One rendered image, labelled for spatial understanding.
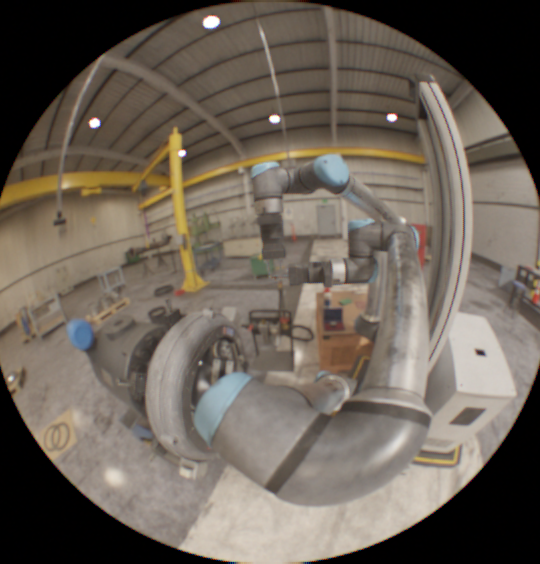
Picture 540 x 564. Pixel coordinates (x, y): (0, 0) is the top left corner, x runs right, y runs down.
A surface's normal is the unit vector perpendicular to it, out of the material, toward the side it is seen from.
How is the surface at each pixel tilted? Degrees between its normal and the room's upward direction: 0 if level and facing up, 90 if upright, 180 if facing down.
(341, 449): 12
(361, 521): 0
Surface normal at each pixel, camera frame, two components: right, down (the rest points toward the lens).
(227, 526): -0.11, -0.94
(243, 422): -0.26, -0.83
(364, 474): -0.21, -0.59
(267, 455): -0.37, -0.69
